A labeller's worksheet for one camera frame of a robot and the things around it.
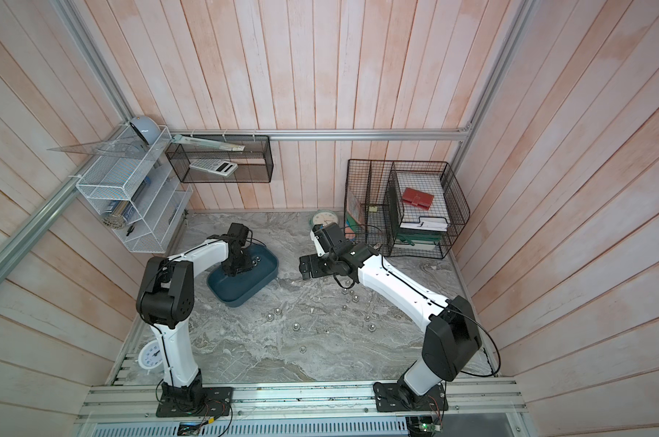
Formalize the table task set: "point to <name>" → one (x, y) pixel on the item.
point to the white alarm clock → (150, 355)
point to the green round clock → (323, 217)
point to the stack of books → (424, 235)
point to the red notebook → (418, 198)
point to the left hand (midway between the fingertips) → (244, 270)
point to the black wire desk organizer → (408, 208)
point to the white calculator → (221, 167)
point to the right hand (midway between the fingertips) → (311, 264)
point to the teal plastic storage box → (236, 290)
